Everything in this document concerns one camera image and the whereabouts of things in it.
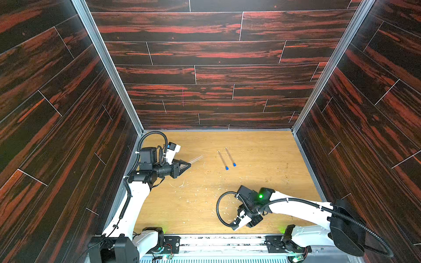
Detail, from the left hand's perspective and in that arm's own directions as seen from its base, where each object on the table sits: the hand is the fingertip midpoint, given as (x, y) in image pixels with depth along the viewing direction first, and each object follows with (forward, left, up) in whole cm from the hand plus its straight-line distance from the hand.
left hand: (188, 165), depth 75 cm
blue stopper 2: (+13, -20, -22) cm, 33 cm away
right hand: (-14, -28, -21) cm, 38 cm away
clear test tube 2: (+25, -15, -22) cm, 37 cm away
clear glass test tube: (+28, -20, -21) cm, 40 cm away
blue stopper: (+15, -25, -22) cm, 36 cm away
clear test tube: (+2, -3, +2) cm, 4 cm away
